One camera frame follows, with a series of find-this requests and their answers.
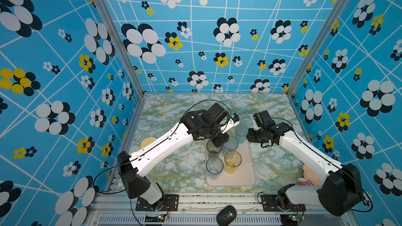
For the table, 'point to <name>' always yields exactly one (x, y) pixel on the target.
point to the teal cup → (241, 132)
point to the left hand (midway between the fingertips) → (227, 137)
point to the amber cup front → (232, 160)
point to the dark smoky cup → (213, 151)
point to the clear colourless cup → (243, 122)
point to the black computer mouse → (226, 216)
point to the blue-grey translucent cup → (231, 145)
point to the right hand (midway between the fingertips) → (250, 136)
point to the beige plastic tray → (244, 176)
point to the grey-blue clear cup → (214, 166)
